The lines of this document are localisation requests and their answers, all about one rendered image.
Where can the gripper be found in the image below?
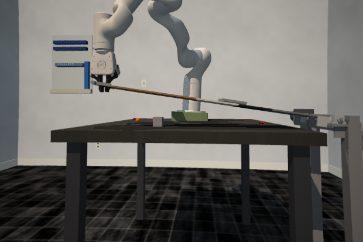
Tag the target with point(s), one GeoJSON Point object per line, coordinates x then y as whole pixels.
{"type": "Point", "coordinates": [103, 63]}

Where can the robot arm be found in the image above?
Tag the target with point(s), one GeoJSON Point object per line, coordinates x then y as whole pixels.
{"type": "Point", "coordinates": [107, 27]}

